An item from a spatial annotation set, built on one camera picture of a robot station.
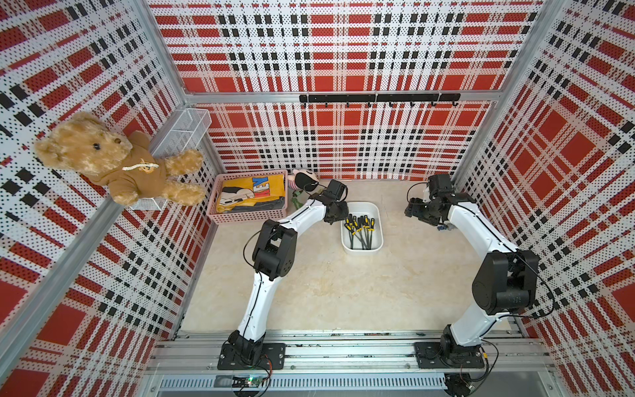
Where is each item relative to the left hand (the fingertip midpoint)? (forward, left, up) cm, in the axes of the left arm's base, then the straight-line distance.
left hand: (346, 213), depth 102 cm
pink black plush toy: (+15, +17, +5) cm, 23 cm away
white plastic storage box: (+2, -12, -2) cm, 12 cm away
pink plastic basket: (+1, +34, +1) cm, 34 cm away
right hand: (-7, -26, +10) cm, 28 cm away
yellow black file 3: (-5, -11, -5) cm, 13 cm away
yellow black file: (-7, -2, -5) cm, 9 cm away
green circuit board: (-57, +30, -4) cm, 65 cm away
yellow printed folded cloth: (+11, +45, +2) cm, 46 cm away
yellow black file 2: (-4, -8, -5) cm, 10 cm away
